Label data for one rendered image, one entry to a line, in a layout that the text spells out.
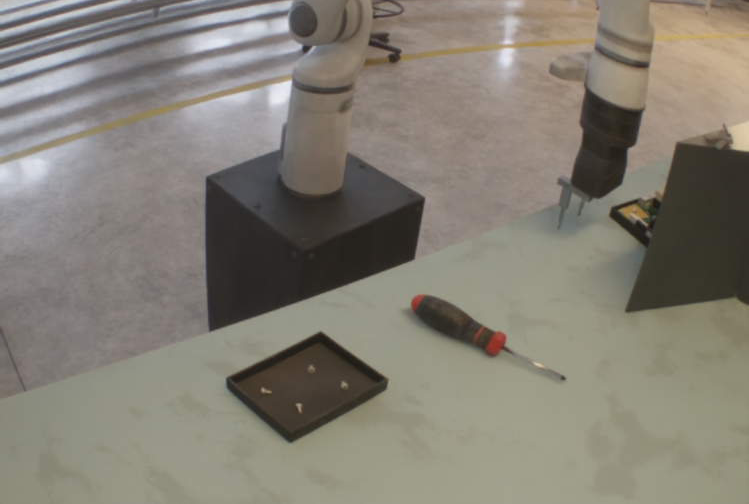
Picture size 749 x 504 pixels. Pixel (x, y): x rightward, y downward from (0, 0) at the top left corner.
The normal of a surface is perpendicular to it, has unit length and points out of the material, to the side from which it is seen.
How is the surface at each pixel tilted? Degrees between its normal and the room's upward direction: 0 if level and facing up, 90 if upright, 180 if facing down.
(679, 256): 90
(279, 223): 0
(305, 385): 0
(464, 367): 0
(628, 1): 105
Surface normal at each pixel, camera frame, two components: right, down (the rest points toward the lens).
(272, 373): 0.12, -0.84
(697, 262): 0.19, 0.54
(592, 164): -0.62, 0.00
